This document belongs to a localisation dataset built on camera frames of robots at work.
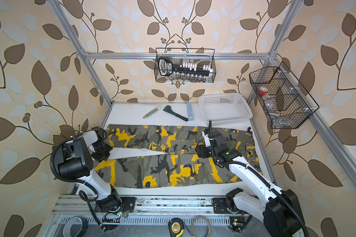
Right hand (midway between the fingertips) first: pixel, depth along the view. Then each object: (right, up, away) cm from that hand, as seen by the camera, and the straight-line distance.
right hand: (201, 149), depth 83 cm
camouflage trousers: (-12, -10, +4) cm, 17 cm away
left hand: (-58, -6, +9) cm, 59 cm away
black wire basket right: (+41, +26, -9) cm, 50 cm away
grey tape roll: (-63, -33, -17) cm, 73 cm away
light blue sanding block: (-5, +23, +29) cm, 37 cm away
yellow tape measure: (-14, -32, -16) cm, 38 cm away
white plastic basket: (+22, +24, +32) cm, 46 cm away
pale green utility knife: (-35, +23, +33) cm, 53 cm away
